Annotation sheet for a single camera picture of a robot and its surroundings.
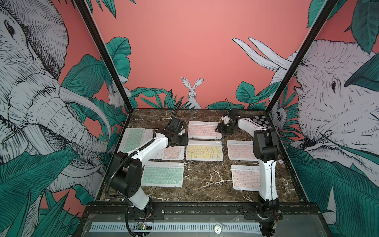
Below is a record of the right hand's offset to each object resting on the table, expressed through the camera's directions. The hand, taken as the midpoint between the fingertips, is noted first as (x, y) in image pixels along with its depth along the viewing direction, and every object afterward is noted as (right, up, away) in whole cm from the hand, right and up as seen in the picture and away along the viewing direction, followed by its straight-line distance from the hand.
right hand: (218, 128), depth 105 cm
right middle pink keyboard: (+14, -15, -7) cm, 22 cm away
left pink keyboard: (-31, -16, -10) cm, 36 cm away
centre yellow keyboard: (-10, -15, -9) cm, 20 cm away
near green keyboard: (-35, -27, -19) cm, 48 cm away
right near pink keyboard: (+14, -29, -19) cm, 37 cm away
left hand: (-22, -6, -16) cm, 28 cm away
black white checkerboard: (+35, +6, +6) cm, 36 cm away
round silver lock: (-6, -48, -35) cm, 60 cm away
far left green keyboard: (-60, -7, -4) cm, 61 cm away
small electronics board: (-42, -46, -35) cm, 72 cm away
